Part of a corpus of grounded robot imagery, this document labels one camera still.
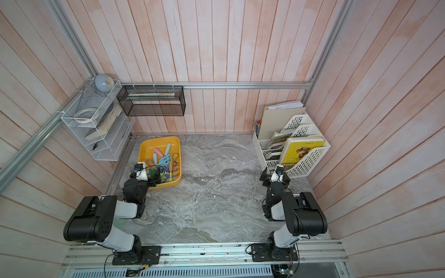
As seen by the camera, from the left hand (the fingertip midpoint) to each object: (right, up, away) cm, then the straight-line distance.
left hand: (151, 169), depth 92 cm
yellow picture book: (+75, +11, -8) cm, 76 cm away
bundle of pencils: (+60, +23, +10) cm, 65 cm away
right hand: (+67, +1, -2) cm, 67 cm away
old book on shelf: (-18, +23, -12) cm, 31 cm away
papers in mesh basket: (-3, +39, -1) cm, 40 cm away
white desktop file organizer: (+65, +9, +2) cm, 65 cm away
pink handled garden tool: (-3, +9, +16) cm, 19 cm away
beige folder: (+68, +27, +3) cm, 74 cm away
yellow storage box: (-10, +8, +16) cm, 20 cm away
